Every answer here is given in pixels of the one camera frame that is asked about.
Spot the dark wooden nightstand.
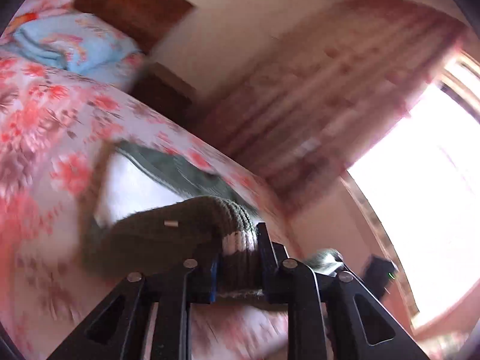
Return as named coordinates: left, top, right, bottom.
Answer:
left=129, top=62, right=199, bottom=121

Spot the large wooden headboard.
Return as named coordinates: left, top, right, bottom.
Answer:
left=49, top=0, right=196, bottom=55

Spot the red striped curtain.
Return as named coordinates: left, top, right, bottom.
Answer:
left=202, top=0, right=470, bottom=216

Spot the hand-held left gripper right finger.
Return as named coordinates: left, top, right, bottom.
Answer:
left=256, top=222, right=430, bottom=360

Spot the bed with floral sheet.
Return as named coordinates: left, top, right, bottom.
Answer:
left=0, top=0, right=301, bottom=360

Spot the blue floral pillow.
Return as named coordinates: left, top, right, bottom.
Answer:
left=13, top=12, right=145, bottom=88

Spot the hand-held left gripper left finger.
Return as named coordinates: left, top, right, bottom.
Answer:
left=47, top=258, right=220, bottom=360

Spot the green knit sweater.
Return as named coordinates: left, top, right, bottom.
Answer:
left=80, top=139, right=346, bottom=312

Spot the window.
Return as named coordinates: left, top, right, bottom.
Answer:
left=344, top=50, right=480, bottom=331

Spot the pink floral pillow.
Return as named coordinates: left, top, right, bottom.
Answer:
left=7, top=0, right=74, bottom=33

